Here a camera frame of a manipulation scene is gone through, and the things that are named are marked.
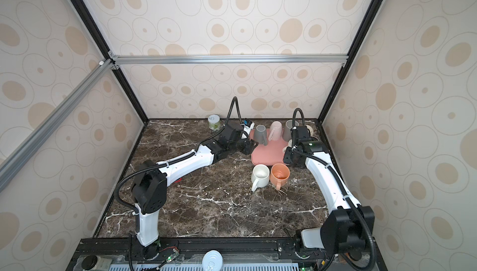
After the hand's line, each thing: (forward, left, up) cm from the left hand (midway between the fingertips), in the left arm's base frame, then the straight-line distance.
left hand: (259, 138), depth 83 cm
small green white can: (+26, +25, -17) cm, 40 cm away
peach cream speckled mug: (-8, -11, -19) cm, 24 cm away
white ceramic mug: (-13, -1, -13) cm, 18 cm away
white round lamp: (-45, +18, -14) cm, 50 cm away
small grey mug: (+12, -2, -13) cm, 18 cm away
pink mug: (+16, -11, -16) cm, 25 cm away
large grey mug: (+17, -18, -17) cm, 30 cm away
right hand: (-7, -15, -6) cm, 18 cm away
